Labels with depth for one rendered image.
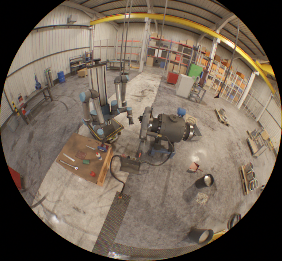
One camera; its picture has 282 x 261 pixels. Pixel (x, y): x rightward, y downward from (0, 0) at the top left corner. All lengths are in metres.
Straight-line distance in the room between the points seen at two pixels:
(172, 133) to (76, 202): 2.46
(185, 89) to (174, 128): 3.86
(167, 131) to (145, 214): 1.72
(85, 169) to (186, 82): 5.41
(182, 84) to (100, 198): 5.62
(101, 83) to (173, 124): 1.58
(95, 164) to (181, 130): 1.72
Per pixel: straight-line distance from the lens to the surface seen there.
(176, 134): 1.88
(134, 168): 2.10
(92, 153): 1.82
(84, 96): 1.20
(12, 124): 6.26
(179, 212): 2.31
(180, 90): 5.46
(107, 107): 2.00
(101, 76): 1.77
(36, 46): 8.92
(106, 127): 2.32
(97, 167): 1.69
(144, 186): 2.04
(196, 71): 8.70
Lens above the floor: 2.01
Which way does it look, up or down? 42 degrees down
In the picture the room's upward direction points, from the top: 9 degrees clockwise
